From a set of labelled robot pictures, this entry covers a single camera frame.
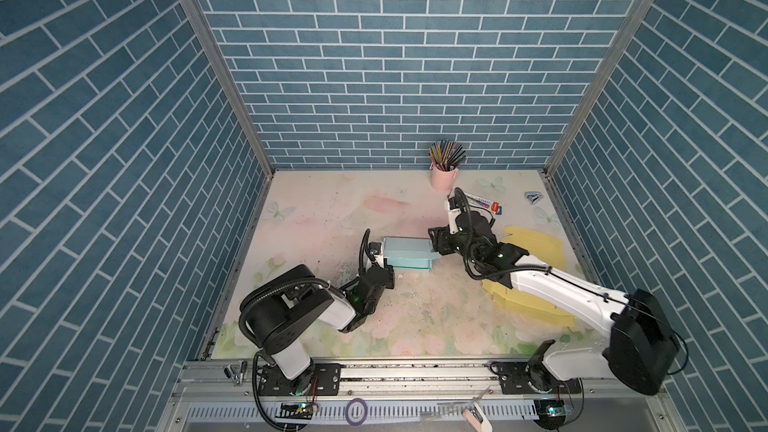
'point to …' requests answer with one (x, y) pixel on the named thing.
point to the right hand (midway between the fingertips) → (433, 227)
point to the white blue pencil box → (481, 203)
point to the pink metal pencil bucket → (443, 181)
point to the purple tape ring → (347, 412)
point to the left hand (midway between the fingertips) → (389, 259)
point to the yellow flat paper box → (542, 249)
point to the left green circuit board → (302, 411)
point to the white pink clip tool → (475, 414)
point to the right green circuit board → (552, 413)
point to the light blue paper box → (409, 253)
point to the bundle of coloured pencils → (446, 155)
